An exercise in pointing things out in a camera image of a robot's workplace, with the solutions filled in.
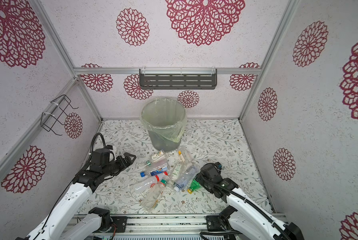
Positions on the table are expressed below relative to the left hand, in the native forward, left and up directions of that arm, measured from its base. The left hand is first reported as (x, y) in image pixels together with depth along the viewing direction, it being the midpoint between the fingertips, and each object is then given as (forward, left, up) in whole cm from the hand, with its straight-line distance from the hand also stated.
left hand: (131, 162), depth 80 cm
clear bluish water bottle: (-3, -29, -15) cm, 33 cm away
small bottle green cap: (+8, -12, -9) cm, 17 cm away
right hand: (-5, -36, -7) cm, 36 cm away
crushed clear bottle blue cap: (+4, -9, -13) cm, 16 cm away
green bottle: (-9, -34, -10) cm, 37 cm away
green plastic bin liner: (+35, -17, 0) cm, 39 cm away
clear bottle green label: (-1, -25, -9) cm, 26 cm away
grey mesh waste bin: (+23, -12, -13) cm, 29 cm away
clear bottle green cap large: (-15, -10, -14) cm, 23 cm away
